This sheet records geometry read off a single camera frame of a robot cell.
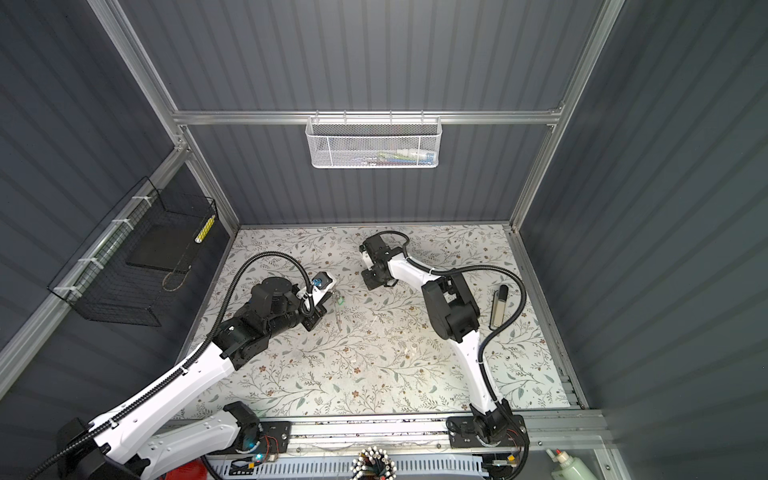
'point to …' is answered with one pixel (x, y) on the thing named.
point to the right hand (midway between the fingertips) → (375, 281)
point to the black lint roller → (498, 307)
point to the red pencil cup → (193, 470)
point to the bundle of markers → (373, 463)
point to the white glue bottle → (571, 468)
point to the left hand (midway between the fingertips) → (327, 291)
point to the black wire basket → (136, 264)
